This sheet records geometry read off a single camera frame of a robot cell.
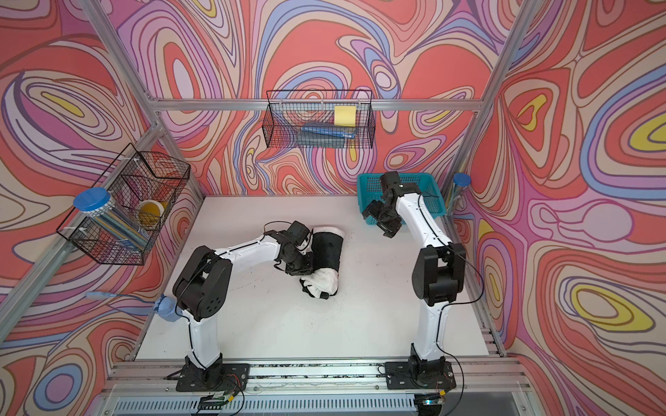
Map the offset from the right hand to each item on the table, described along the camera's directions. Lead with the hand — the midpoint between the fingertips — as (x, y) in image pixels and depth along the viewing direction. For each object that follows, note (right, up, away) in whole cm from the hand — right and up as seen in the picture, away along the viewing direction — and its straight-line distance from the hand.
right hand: (373, 228), depth 91 cm
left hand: (-21, -16, +2) cm, 26 cm away
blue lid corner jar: (+36, +18, +11) cm, 42 cm away
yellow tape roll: (-66, +5, -19) cm, 69 cm away
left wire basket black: (-73, +13, -12) cm, 75 cm away
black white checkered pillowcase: (-17, -7, +2) cm, 18 cm away
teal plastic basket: (+3, +18, +28) cm, 33 cm away
